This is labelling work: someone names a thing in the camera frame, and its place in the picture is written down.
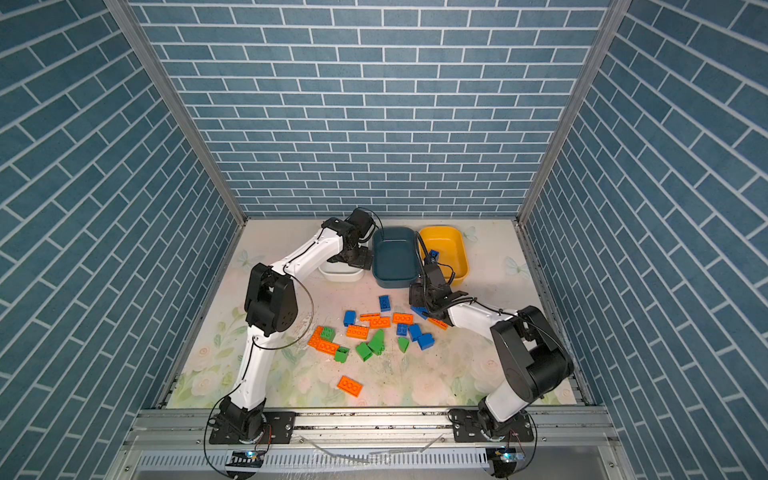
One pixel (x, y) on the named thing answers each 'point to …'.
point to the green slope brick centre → (377, 342)
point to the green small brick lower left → (341, 354)
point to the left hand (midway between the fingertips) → (355, 261)
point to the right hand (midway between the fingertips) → (417, 286)
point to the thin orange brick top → (370, 317)
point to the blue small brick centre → (402, 329)
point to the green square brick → (328, 334)
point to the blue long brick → (419, 311)
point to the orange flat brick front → (349, 386)
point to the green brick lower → (364, 351)
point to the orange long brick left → (321, 345)
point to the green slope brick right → (403, 344)
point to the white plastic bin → (340, 272)
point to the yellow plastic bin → (449, 243)
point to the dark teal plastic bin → (394, 257)
